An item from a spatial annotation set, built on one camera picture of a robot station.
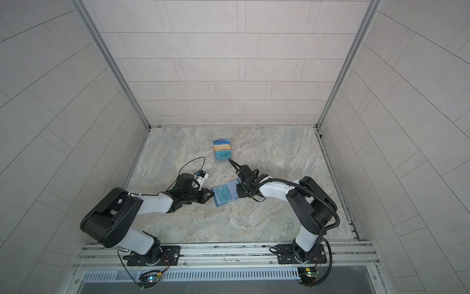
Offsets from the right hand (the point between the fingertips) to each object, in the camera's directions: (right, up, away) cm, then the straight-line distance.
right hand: (239, 192), depth 91 cm
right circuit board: (+26, -25, -23) cm, 43 cm away
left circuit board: (-32, -24, -25) cm, 47 cm away
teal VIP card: (-9, +18, +9) cm, 22 cm away
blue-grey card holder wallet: (-4, +3, 0) cm, 5 cm away
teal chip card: (-9, 0, -4) cm, 9 cm away
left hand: (-10, 0, -2) cm, 11 cm away
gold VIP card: (-10, +22, +9) cm, 26 cm away
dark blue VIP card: (-8, +25, +11) cm, 29 cm away
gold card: (-11, +21, +10) cm, 26 cm away
